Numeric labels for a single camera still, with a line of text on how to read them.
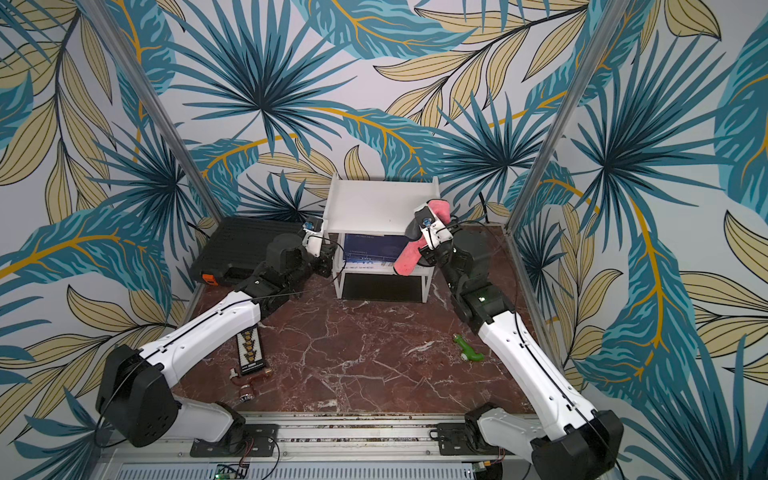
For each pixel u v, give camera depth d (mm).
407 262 730
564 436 382
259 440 732
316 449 736
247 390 795
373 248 871
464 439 733
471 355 863
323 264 705
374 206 764
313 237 663
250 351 859
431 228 549
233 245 1121
